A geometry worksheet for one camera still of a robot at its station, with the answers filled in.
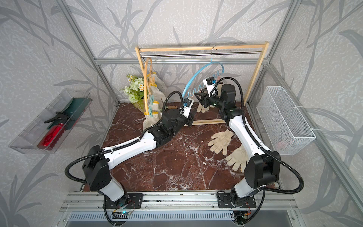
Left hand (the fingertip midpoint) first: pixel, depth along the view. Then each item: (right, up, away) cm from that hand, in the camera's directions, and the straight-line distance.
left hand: (194, 107), depth 74 cm
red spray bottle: (-61, -13, -15) cm, 64 cm away
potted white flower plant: (-37, +11, +16) cm, 42 cm away
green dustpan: (-59, -5, -9) cm, 59 cm away
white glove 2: (-23, +9, +15) cm, 28 cm away
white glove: (-25, +19, +19) cm, 37 cm away
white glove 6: (+20, -22, +24) cm, 38 cm away
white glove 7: (+29, -31, +15) cm, 45 cm away
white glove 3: (-22, 0, +4) cm, 22 cm away
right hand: (+2, +9, +1) cm, 9 cm away
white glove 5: (+5, +1, +22) cm, 23 cm away
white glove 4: (-23, -6, -1) cm, 24 cm away
